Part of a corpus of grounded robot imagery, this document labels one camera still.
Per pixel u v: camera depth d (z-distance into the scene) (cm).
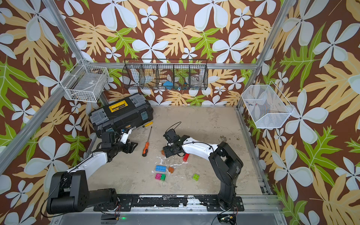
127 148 80
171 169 84
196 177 82
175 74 95
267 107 84
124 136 80
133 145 83
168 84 95
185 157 91
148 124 108
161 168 86
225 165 47
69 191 42
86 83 86
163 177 82
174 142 69
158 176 82
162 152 93
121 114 92
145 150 91
